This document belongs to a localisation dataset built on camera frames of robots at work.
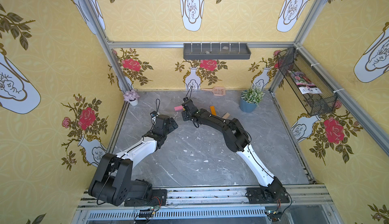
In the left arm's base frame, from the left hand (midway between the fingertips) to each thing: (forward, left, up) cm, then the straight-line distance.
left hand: (171, 123), depth 92 cm
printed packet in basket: (+3, -70, +26) cm, 75 cm away
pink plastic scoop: (+35, -33, -8) cm, 49 cm away
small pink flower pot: (+22, +28, +1) cm, 35 cm away
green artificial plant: (+15, -52, +7) cm, 55 cm away
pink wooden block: (+16, -3, -6) cm, 17 cm away
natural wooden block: (+10, -37, -9) cm, 39 cm away
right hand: (+12, -8, -9) cm, 17 cm away
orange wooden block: (+15, -28, -8) cm, 32 cm away
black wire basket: (+36, -80, +20) cm, 90 cm away
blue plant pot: (+12, -50, -1) cm, 51 cm away
